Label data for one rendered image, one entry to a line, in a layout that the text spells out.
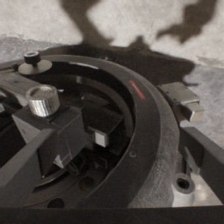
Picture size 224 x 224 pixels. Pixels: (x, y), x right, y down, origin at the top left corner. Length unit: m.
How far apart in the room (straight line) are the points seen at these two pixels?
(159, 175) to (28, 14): 0.94
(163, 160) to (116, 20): 0.73
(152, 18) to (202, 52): 0.31
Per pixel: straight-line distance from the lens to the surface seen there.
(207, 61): 1.02
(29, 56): 0.59
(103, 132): 0.29
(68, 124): 0.25
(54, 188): 0.42
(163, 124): 0.35
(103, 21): 0.90
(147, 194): 0.26
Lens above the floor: 0.87
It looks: 50 degrees down
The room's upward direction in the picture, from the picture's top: 170 degrees counter-clockwise
